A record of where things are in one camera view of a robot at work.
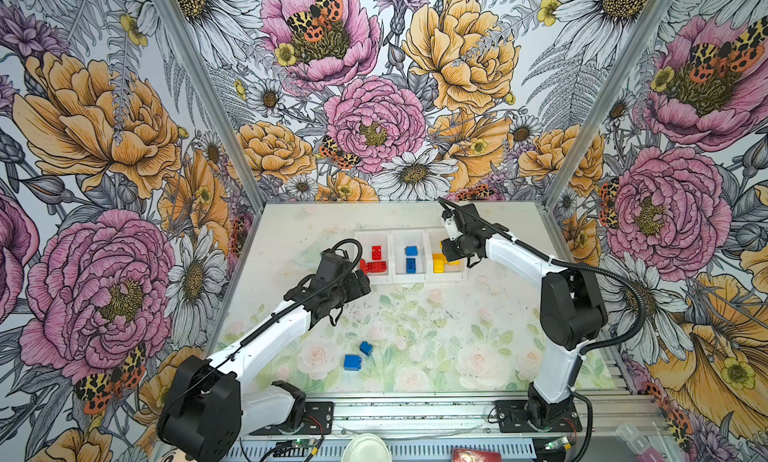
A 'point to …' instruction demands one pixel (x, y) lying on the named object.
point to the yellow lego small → (439, 261)
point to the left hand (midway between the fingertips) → (357, 293)
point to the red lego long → (376, 267)
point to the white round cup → (367, 447)
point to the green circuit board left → (300, 443)
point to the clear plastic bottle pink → (639, 444)
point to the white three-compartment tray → (407, 256)
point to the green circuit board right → (557, 443)
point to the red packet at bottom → (475, 455)
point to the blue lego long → (411, 266)
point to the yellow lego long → (455, 262)
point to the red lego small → (376, 253)
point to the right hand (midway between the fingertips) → (451, 256)
